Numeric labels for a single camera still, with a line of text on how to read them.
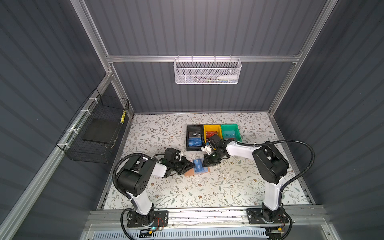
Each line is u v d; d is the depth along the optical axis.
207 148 0.89
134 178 0.47
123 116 0.84
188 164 0.87
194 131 1.06
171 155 0.77
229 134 1.05
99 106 0.81
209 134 1.08
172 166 0.79
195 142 1.00
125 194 0.49
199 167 0.90
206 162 0.83
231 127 1.03
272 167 0.51
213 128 1.16
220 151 0.72
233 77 0.92
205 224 0.73
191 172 0.88
